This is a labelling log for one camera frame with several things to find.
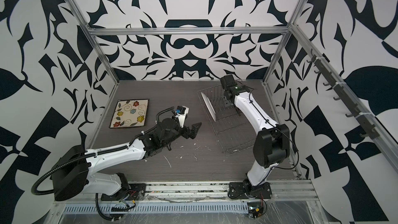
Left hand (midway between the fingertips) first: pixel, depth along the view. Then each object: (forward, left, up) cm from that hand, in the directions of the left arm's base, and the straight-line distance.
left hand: (195, 117), depth 76 cm
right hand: (+14, -22, -2) cm, 26 cm away
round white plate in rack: (+11, -8, -7) cm, 15 cm away
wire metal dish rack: (+2, -22, -21) cm, 31 cm away
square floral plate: (+15, +41, -19) cm, 48 cm away
